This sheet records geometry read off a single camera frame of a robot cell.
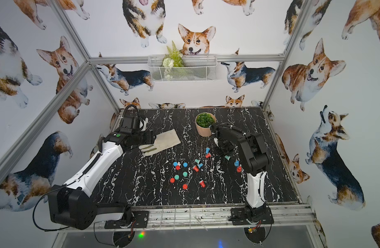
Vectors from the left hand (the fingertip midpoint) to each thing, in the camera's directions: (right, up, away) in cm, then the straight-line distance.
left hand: (153, 133), depth 83 cm
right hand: (+40, -13, +11) cm, 44 cm away
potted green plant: (+27, +7, +15) cm, 32 cm away
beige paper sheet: (0, -7, +23) cm, 24 cm away
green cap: (+16, -24, +5) cm, 29 cm away
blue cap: (+16, -19, +9) cm, 27 cm away
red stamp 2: (+26, -27, 0) cm, 38 cm away
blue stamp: (+30, -12, +14) cm, 35 cm away
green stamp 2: (+23, -17, +9) cm, 30 cm away
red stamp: (+30, -14, +12) cm, 36 cm away
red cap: (+12, -21, +7) cm, 25 cm away
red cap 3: (+17, -29, +1) cm, 34 cm away
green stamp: (+42, -15, +9) cm, 45 cm away
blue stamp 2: (+25, -19, +7) cm, 33 cm away
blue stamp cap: (+46, -18, +7) cm, 50 cm away
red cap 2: (+9, -26, +3) cm, 28 cm away
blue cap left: (+10, -19, +9) cm, 23 cm away
